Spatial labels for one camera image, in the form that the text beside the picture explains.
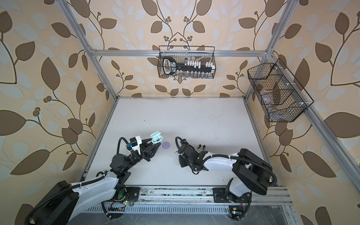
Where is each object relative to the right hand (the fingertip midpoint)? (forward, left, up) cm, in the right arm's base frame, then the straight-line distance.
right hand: (181, 159), depth 86 cm
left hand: (+1, +11, +22) cm, 25 cm away
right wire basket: (+18, -55, +33) cm, 67 cm away
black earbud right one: (+9, -15, -1) cm, 18 cm away
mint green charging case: (+4, +12, +22) cm, 26 cm away
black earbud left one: (+9, -12, 0) cm, 15 cm away
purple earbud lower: (+6, +3, -1) cm, 7 cm away
